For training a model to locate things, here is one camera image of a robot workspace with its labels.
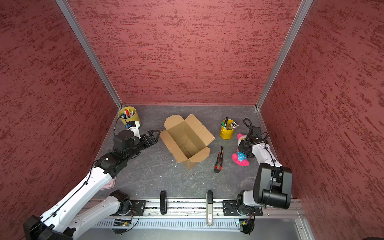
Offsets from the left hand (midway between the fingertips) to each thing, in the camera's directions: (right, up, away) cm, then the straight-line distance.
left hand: (155, 137), depth 76 cm
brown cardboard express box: (+15, -5, +24) cm, 29 cm away
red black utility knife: (+35, -18, +14) cm, 42 cm away
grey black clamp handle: (+28, -34, -5) cm, 44 cm away
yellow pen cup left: (-26, +13, +24) cm, 38 cm away
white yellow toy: (+47, -13, +9) cm, 50 cm away
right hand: (+49, -10, +14) cm, 52 cm away
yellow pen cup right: (+42, +3, +21) cm, 47 cm away
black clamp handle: (+4, -34, 0) cm, 35 cm away
